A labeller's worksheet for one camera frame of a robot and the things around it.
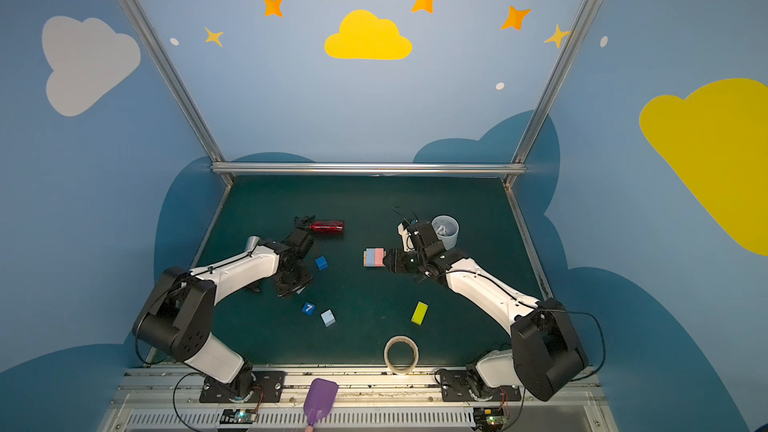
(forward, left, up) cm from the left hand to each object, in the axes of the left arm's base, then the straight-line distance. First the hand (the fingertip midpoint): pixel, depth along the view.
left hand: (308, 286), depth 91 cm
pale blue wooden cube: (-10, -8, +1) cm, 13 cm away
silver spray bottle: (+15, +21, +2) cm, 26 cm away
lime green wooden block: (-8, -34, -1) cm, 35 cm away
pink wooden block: (+11, -22, 0) cm, 25 cm away
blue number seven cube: (-7, -1, 0) cm, 7 cm away
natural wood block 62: (+10, -17, 0) cm, 20 cm away
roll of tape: (-15, -29, 0) cm, 33 cm away
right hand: (+4, -26, +11) cm, 28 cm away
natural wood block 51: (+8, -17, 0) cm, 19 cm away
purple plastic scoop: (-30, -8, -1) cm, 31 cm away
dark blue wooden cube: (+8, -3, +1) cm, 8 cm away
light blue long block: (+10, -19, +1) cm, 21 cm away
